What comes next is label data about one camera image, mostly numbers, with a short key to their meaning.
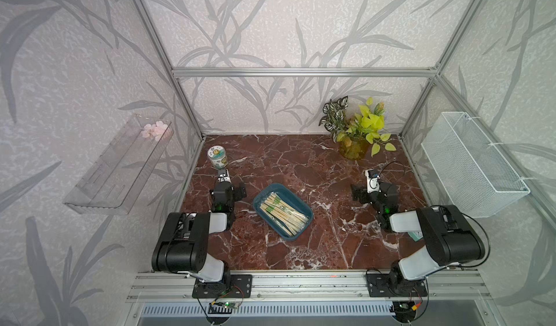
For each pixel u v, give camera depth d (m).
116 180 0.68
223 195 0.72
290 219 0.89
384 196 0.72
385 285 0.73
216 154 1.02
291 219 0.89
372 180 0.81
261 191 0.98
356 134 0.96
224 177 0.82
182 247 0.45
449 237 0.46
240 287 0.73
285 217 0.89
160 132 0.75
